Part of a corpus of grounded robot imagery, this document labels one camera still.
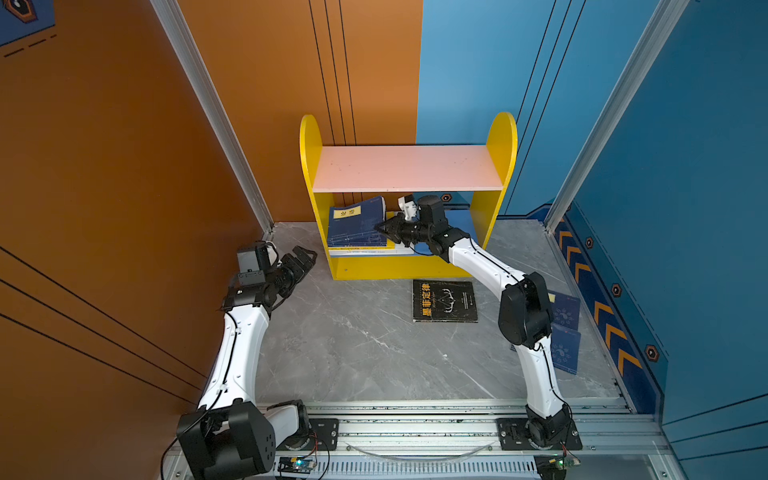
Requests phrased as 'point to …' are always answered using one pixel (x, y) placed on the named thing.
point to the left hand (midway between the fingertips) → (309, 259)
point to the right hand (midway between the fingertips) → (372, 228)
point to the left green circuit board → (296, 465)
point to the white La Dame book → (400, 249)
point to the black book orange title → (443, 301)
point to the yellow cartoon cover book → (389, 244)
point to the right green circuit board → (554, 466)
